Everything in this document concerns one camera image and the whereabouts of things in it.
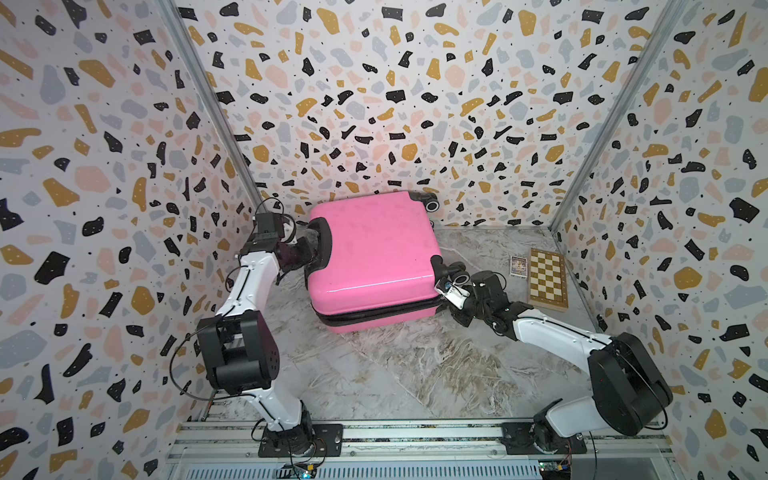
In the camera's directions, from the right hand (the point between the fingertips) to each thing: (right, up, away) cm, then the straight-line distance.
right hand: (449, 299), depth 89 cm
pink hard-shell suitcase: (-22, +10, -7) cm, 25 cm away
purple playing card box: (+29, +9, +20) cm, 36 cm away
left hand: (-40, +15, 0) cm, 42 cm away
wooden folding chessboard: (+37, +4, +14) cm, 40 cm away
